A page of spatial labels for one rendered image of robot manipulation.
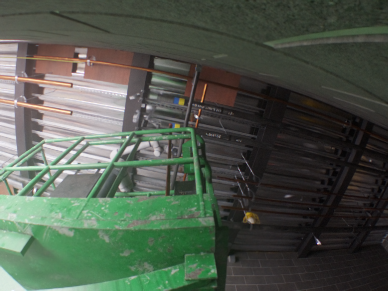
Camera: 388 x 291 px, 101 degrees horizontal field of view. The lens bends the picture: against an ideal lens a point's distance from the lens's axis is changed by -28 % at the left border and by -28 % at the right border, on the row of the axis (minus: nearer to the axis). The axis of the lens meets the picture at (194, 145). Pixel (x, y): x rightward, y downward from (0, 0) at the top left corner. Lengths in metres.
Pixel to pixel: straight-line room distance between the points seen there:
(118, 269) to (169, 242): 0.30
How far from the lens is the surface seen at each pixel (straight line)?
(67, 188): 1.35
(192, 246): 0.82
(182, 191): 1.43
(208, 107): 2.35
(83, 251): 0.96
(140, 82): 2.70
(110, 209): 0.90
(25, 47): 3.50
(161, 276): 0.82
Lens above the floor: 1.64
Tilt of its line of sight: 69 degrees up
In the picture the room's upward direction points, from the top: 6 degrees counter-clockwise
